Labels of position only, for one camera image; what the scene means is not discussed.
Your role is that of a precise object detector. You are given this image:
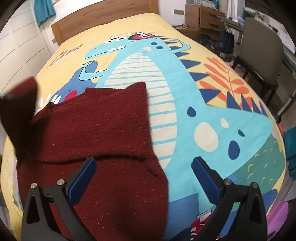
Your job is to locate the dark red knitted sweater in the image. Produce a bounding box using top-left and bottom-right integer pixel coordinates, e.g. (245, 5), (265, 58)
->
(1, 78), (168, 240)

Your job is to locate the wooden drawer cabinet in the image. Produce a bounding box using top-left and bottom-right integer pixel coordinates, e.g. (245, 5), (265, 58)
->
(185, 4), (226, 38)

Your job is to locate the wooden headboard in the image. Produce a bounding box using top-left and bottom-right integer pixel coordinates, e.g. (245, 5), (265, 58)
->
(51, 0), (159, 45)

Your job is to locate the dark blue hanging bag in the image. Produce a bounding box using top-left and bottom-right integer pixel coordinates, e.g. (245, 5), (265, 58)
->
(217, 31), (235, 54)

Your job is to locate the yellow dinosaur print bedspread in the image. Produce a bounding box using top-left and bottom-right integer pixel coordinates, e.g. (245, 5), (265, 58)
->
(1, 14), (285, 240)

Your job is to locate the glass top desk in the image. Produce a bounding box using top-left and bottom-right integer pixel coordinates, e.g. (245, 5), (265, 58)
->
(217, 16), (244, 32)

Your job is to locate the white wardrobe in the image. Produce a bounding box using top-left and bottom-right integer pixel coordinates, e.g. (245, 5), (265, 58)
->
(0, 1), (52, 94)

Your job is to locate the teal curtain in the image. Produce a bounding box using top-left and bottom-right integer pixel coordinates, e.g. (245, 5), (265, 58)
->
(34, 0), (56, 26)

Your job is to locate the grey green chair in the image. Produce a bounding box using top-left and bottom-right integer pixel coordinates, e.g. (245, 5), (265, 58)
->
(232, 18), (283, 105)

